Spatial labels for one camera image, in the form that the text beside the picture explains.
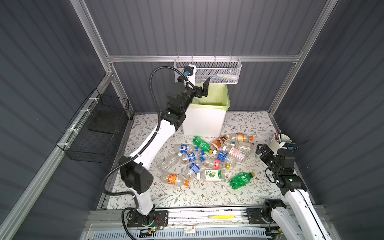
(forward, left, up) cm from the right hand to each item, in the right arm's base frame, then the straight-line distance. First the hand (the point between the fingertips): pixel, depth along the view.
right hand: (265, 150), depth 79 cm
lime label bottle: (-8, +27, -13) cm, 31 cm away
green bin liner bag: (+40, +22, +3) cm, 45 cm away
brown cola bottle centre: (+13, +22, -12) cm, 28 cm away
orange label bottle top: (+17, +7, -12) cm, 22 cm away
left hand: (+20, +35, +33) cm, 53 cm away
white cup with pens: (+12, -14, -7) cm, 20 cm away
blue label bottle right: (+2, +20, -11) cm, 23 cm away
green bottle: (-10, +12, -15) cm, 21 cm away
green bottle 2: (+16, +36, -14) cm, 42 cm away
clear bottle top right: (+12, +5, -15) cm, 20 cm away
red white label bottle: (+6, +12, -13) cm, 19 cm away
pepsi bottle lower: (-6, +39, -11) cm, 41 cm away
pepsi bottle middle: (+2, +40, -11) cm, 42 cm away
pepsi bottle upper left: (+8, +45, -11) cm, 47 cm away
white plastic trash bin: (+23, +31, -2) cm, 39 cm away
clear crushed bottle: (-1, +53, -12) cm, 55 cm away
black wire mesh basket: (+3, +88, +12) cm, 89 cm away
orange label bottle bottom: (-11, +49, -12) cm, 52 cm away
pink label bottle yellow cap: (-2, +25, -11) cm, 28 cm away
